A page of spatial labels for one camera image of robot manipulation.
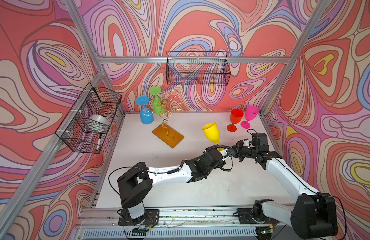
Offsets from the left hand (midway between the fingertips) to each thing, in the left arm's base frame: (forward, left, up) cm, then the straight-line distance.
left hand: (221, 148), depth 78 cm
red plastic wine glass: (+27, -15, -4) cm, 31 cm away
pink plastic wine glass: (+29, -25, -3) cm, 38 cm away
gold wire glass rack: (+48, +36, -14) cm, 62 cm away
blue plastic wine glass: (+20, +42, +4) cm, 47 cm away
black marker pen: (0, +62, +7) cm, 62 cm away
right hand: (+1, -3, -3) cm, 4 cm away
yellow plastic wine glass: (+6, +5, +7) cm, 11 cm away
